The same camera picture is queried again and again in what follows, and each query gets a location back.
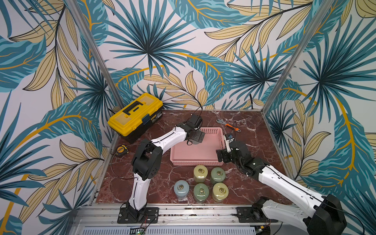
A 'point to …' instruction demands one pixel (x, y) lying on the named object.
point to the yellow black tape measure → (122, 151)
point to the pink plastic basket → (203, 153)
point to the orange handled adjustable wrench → (228, 125)
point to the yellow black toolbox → (137, 118)
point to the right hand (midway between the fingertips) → (224, 148)
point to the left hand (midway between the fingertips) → (195, 135)
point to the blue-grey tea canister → (181, 189)
